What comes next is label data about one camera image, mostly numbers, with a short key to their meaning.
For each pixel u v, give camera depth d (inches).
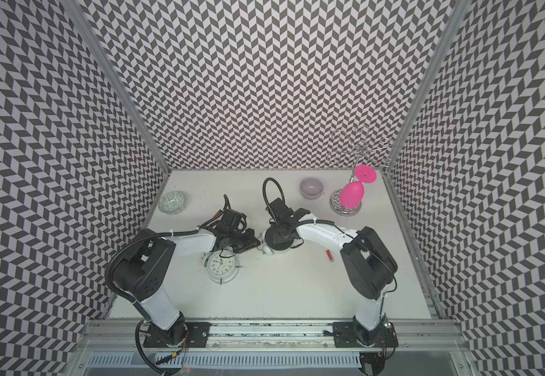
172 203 40.3
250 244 32.2
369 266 18.5
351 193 32.0
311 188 42.9
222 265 32.5
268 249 34.9
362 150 31.7
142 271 18.5
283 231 26.7
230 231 29.9
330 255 35.5
